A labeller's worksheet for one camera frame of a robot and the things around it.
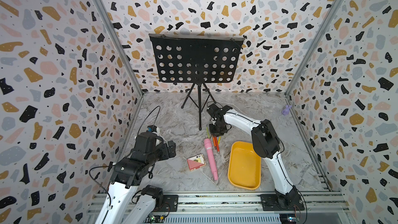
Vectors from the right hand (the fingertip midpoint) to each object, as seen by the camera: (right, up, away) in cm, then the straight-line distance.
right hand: (213, 135), depth 97 cm
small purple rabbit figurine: (+51, +15, +10) cm, 54 cm away
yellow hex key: (+4, -4, -2) cm, 5 cm away
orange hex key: (+1, -5, -2) cm, 5 cm away
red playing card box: (-10, -12, -11) cm, 19 cm away
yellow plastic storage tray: (+17, -14, -14) cm, 26 cm away
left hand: (-21, 0, -26) cm, 33 cm away
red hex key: (+3, -6, -5) cm, 8 cm away
